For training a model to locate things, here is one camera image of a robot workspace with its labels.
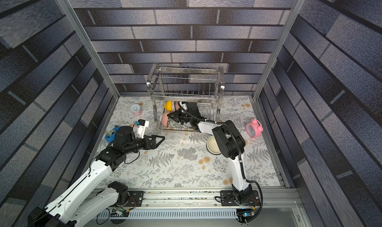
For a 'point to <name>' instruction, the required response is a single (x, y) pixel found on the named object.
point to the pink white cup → (136, 110)
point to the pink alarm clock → (254, 129)
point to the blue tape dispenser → (110, 136)
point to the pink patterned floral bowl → (165, 118)
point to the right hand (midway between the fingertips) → (166, 114)
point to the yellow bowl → (168, 105)
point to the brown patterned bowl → (176, 105)
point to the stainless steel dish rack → (185, 84)
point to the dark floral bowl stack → (212, 146)
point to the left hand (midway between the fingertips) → (160, 137)
